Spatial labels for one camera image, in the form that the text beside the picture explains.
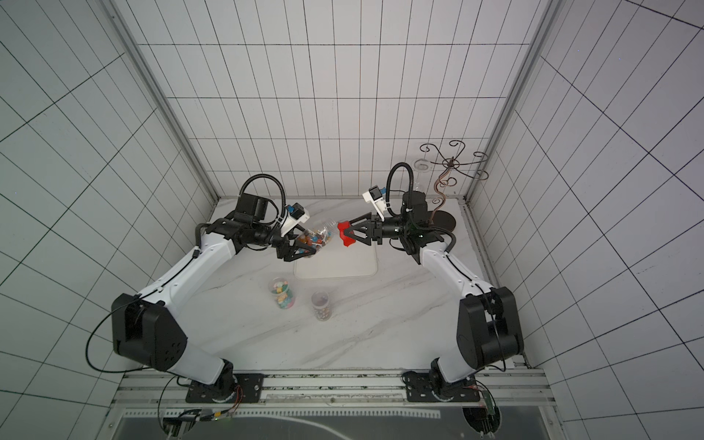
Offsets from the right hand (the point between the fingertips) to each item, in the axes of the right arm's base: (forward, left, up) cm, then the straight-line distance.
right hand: (351, 224), depth 75 cm
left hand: (-4, +13, -6) cm, 15 cm away
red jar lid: (-6, 0, +1) cm, 6 cm away
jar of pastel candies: (-11, +22, -19) cm, 31 cm away
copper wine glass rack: (+25, -31, +2) cm, 40 cm away
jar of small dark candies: (-14, +9, -19) cm, 26 cm away
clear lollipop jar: (-3, +9, -2) cm, 10 cm away
